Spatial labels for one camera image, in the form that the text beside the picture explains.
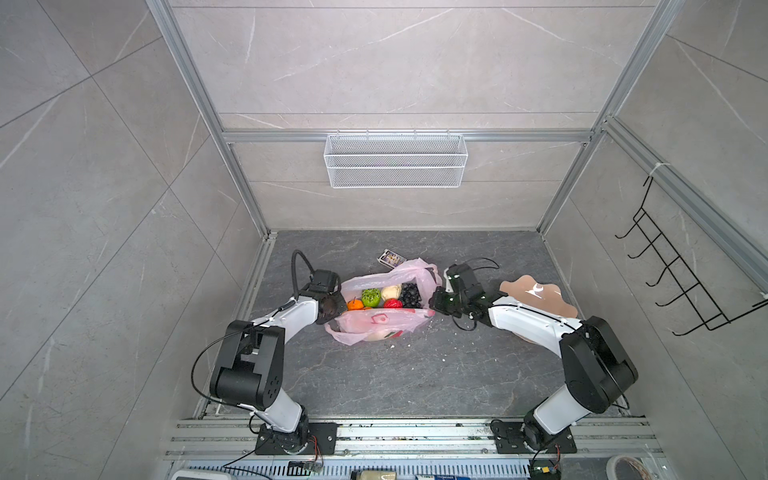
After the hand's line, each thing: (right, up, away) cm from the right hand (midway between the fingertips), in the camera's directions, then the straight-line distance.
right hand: (427, 298), depth 91 cm
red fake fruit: (-11, -2, +2) cm, 11 cm away
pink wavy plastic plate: (+34, +2, +8) cm, 35 cm away
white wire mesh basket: (-10, +46, +10) cm, 48 cm away
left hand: (-29, -1, +4) cm, 29 cm away
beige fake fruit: (-11, +1, +5) cm, 12 cm away
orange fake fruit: (-23, -3, +4) cm, 23 cm away
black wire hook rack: (+54, +6, -28) cm, 61 cm away
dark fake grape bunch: (-5, 0, +5) cm, 7 cm away
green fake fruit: (-18, 0, +2) cm, 18 cm away
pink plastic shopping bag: (-14, -7, -5) cm, 16 cm away
